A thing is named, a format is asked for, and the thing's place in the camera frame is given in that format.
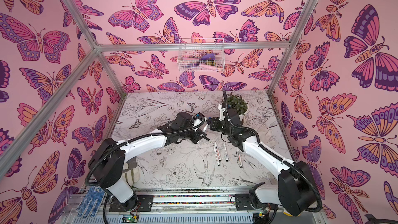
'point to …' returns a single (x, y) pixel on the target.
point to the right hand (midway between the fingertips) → (208, 118)
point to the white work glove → (285, 212)
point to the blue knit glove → (90, 203)
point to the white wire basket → (201, 55)
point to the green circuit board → (128, 219)
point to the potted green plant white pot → (237, 102)
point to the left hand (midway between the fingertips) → (207, 133)
